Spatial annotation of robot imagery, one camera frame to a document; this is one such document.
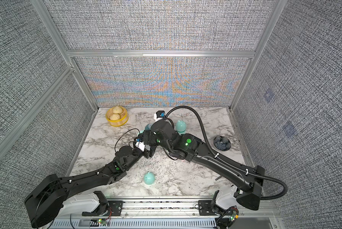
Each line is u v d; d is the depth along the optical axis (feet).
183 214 2.40
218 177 2.74
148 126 2.22
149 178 2.62
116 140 3.32
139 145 2.16
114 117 3.48
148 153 2.27
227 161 1.34
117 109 3.59
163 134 1.53
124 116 3.50
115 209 2.40
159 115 1.86
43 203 1.34
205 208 2.38
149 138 1.92
